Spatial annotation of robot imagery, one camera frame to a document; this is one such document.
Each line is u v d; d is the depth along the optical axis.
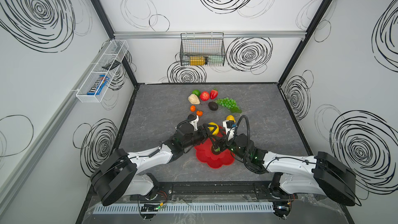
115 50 0.91
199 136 0.72
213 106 1.02
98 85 0.72
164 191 0.73
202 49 0.99
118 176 0.42
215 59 0.87
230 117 0.93
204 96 1.05
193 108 1.03
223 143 0.69
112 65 0.76
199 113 1.02
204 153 0.86
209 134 0.70
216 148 0.71
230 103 1.04
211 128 0.75
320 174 0.43
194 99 1.05
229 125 0.68
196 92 1.12
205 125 0.72
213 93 1.09
